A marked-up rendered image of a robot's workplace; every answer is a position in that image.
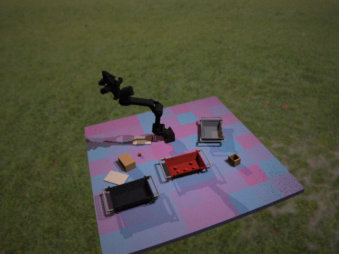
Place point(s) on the small brown open box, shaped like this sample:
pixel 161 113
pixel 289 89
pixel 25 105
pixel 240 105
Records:
pixel 234 159

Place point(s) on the brown cardboard box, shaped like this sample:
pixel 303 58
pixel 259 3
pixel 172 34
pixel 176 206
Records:
pixel 127 162

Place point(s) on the beige flat panel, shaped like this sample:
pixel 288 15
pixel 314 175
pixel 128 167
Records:
pixel 116 178
pixel 142 140

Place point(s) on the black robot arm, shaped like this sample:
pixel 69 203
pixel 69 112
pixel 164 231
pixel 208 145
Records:
pixel 125 99

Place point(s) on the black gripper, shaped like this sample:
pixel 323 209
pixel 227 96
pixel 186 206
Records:
pixel 109 79

